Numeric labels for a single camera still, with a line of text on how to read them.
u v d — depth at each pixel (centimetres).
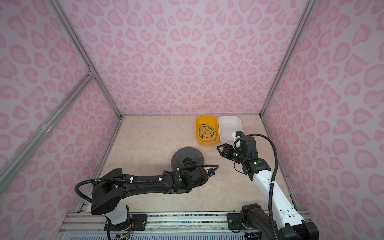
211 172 70
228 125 109
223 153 70
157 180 52
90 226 74
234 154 67
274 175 50
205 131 109
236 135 72
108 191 46
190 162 74
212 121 113
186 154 91
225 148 70
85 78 87
